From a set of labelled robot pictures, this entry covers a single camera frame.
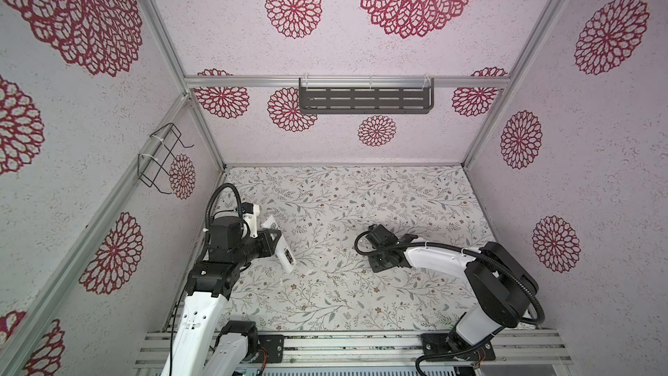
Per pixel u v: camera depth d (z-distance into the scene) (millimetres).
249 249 610
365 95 978
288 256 750
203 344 427
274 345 748
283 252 740
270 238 689
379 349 750
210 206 531
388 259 680
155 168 755
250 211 656
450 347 664
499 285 456
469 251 503
